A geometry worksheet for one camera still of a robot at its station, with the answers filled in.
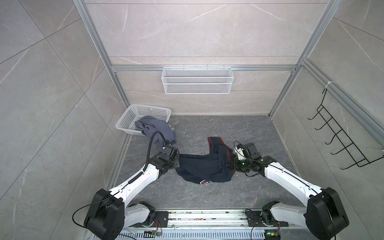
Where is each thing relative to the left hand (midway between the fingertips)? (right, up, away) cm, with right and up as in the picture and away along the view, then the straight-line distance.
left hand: (175, 157), depth 86 cm
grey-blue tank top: (-21, +19, +16) cm, 33 cm away
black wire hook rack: (+79, +5, -27) cm, 83 cm away
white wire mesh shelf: (+13, +50, +14) cm, 54 cm away
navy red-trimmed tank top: (+18, -7, 0) cm, 19 cm away
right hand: (+32, -4, -1) cm, 32 cm away
